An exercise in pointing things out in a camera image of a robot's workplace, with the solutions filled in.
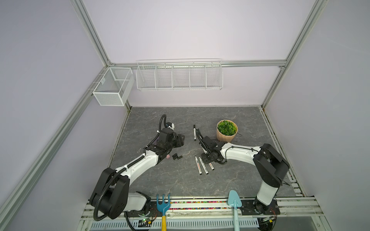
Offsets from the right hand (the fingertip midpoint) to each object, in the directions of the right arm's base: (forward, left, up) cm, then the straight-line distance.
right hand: (205, 156), depth 92 cm
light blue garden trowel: (-26, -13, +2) cm, 29 cm away
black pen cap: (+1, +20, 0) cm, 20 cm away
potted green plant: (+13, -13, +11) cm, 21 cm away
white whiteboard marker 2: (-7, -3, +1) cm, 7 cm away
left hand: (+7, +15, +13) cm, 21 cm away
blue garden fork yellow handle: (-28, +24, +1) cm, 37 cm away
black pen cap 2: (0, +17, 0) cm, 17 cm away
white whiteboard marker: (-6, +2, 0) cm, 6 cm away
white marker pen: (-6, +5, 0) cm, 8 cm away
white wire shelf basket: (+50, +9, +28) cm, 58 cm away
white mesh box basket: (+44, +64, +23) cm, 81 cm away
